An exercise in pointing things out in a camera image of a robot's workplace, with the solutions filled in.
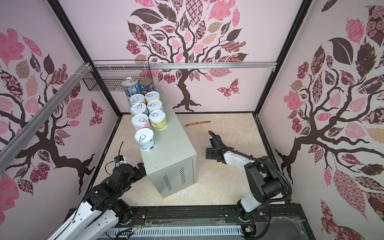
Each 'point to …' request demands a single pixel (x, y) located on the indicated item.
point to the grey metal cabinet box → (171, 165)
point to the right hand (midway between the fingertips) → (212, 151)
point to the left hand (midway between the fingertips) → (140, 170)
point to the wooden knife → (193, 123)
